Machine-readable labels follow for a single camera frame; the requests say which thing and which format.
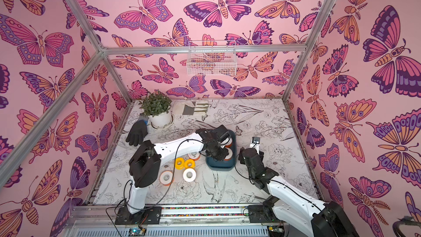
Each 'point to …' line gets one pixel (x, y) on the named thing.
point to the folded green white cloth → (193, 108)
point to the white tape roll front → (189, 174)
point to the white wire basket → (211, 63)
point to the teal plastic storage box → (214, 164)
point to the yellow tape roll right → (189, 163)
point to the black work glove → (138, 131)
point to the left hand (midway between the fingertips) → (226, 157)
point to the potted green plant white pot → (157, 106)
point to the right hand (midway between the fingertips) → (245, 149)
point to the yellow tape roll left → (179, 163)
